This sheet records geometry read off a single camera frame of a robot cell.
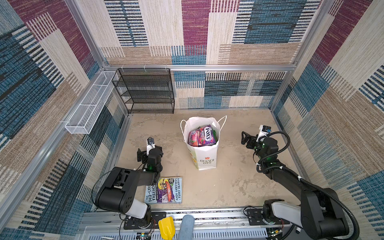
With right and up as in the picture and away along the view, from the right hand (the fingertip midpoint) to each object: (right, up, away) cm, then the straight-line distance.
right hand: (249, 135), depth 87 cm
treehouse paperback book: (-45, -29, -6) cm, 54 cm away
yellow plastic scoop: (-44, -43, -15) cm, 63 cm away
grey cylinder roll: (-35, -41, -18) cm, 57 cm away
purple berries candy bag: (-27, 0, -7) cm, 28 cm away
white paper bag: (-26, -11, -10) cm, 30 cm away
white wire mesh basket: (-83, +7, -17) cm, 85 cm away
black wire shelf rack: (-66, +31, +24) cm, 77 cm away
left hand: (-59, -7, +3) cm, 60 cm away
